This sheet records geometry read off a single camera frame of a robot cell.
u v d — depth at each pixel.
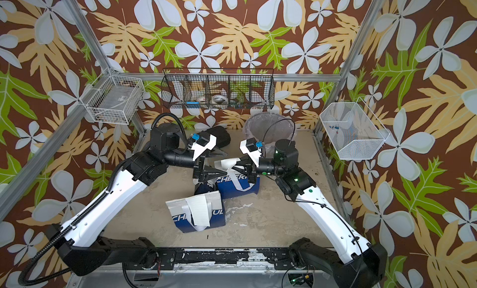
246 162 0.57
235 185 0.81
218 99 0.98
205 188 0.82
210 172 0.51
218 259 0.75
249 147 0.52
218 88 0.97
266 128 0.97
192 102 0.97
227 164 0.59
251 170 0.55
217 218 0.71
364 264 0.37
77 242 0.38
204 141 0.48
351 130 0.83
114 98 0.86
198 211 0.67
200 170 0.52
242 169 0.61
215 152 0.61
